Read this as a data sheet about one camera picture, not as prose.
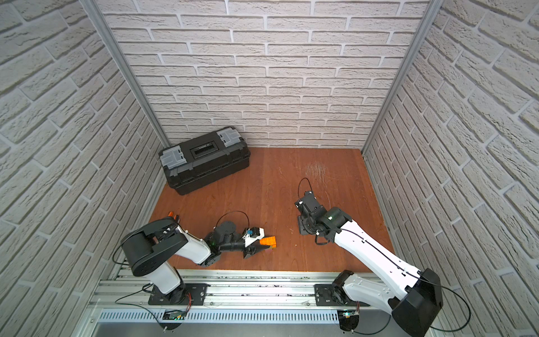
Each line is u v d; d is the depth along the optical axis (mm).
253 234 707
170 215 921
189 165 914
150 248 462
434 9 687
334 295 645
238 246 737
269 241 808
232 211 949
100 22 725
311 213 574
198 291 744
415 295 381
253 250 750
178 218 925
